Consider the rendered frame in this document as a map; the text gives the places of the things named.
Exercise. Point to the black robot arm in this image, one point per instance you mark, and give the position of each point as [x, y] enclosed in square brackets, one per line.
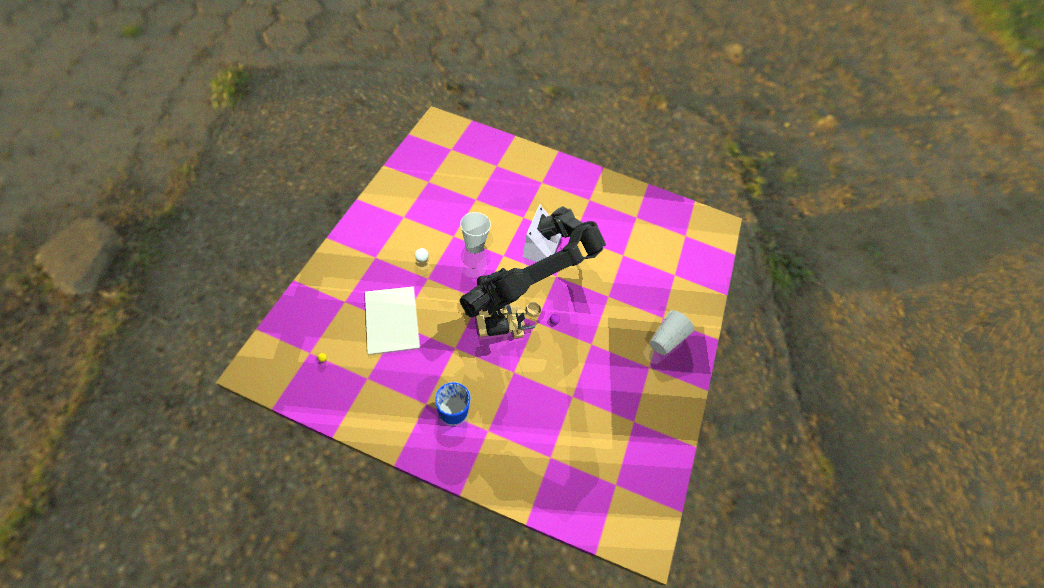
[511, 284]

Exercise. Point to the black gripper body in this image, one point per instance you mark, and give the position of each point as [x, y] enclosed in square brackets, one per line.
[497, 324]

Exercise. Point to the blue mug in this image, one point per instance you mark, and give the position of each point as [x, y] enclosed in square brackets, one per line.
[452, 401]

